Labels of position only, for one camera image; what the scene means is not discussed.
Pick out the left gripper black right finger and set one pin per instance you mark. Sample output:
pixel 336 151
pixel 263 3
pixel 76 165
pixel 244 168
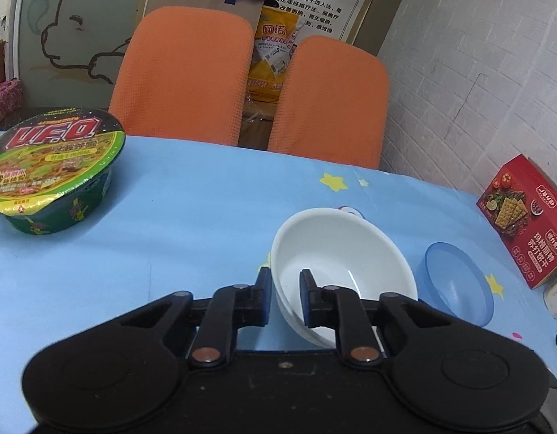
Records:
pixel 341 310

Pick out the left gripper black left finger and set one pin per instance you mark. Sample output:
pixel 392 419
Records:
pixel 219 318

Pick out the white ceramic bowl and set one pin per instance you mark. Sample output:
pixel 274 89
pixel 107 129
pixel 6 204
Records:
pixel 339 248

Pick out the blue patterned tablecloth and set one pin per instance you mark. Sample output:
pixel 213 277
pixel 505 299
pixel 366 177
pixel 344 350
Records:
pixel 183 215

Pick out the blue plastic bowl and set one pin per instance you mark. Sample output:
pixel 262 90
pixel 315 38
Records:
pixel 450 281

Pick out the right orange chair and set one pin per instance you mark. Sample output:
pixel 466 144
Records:
pixel 333 104

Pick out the orange chair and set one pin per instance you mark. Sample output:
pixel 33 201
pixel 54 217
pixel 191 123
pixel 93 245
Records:
pixel 333 104
pixel 184 76

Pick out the red cracker box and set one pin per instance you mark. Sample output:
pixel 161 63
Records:
pixel 520 203

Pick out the green instant noodle bowl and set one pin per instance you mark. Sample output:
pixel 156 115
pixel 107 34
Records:
pixel 56 168

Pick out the left orange chair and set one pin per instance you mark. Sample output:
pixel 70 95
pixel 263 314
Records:
pixel 184 76

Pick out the yellow snack bag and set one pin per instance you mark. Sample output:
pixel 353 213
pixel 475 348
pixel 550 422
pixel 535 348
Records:
pixel 275 42

